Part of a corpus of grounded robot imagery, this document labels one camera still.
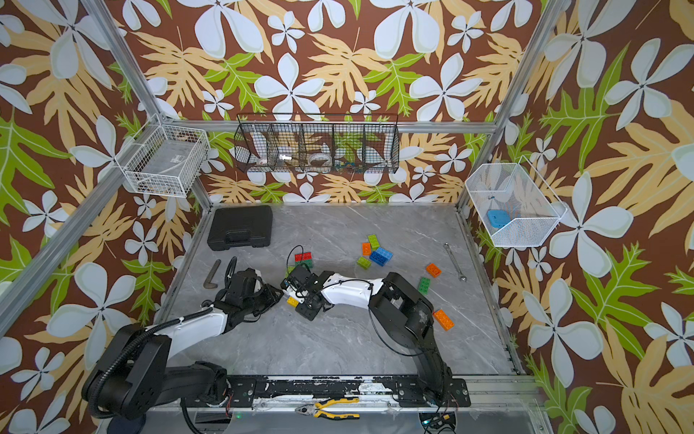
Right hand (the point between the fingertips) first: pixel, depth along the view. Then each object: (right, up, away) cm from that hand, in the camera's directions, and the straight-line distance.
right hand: (305, 306), depth 91 cm
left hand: (-7, +6, 0) cm, 9 cm away
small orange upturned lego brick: (+47, +12, +7) cm, 49 cm away
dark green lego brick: (0, +14, +8) cm, 16 cm away
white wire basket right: (+67, +33, -9) cm, 76 cm away
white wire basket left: (-44, +49, -6) cm, 66 cm away
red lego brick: (-3, +16, +13) cm, 21 cm away
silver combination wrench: (+57, +8, +8) cm, 58 cm away
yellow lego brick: (-4, +2, -2) cm, 5 cm away
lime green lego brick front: (+21, +14, +10) cm, 27 cm away
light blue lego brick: (+29, +17, +13) cm, 36 cm away
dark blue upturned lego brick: (+26, +16, +10) cm, 32 cm away
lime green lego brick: (+25, +22, +16) cm, 37 cm away
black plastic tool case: (-28, +28, +16) cm, 43 cm away
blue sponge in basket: (+60, +30, -10) cm, 68 cm away
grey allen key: (-36, +7, +5) cm, 37 cm away
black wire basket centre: (+3, +58, +7) cm, 59 cm away
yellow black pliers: (+5, -22, -20) cm, 30 cm away
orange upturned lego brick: (+22, +19, +13) cm, 32 cm away
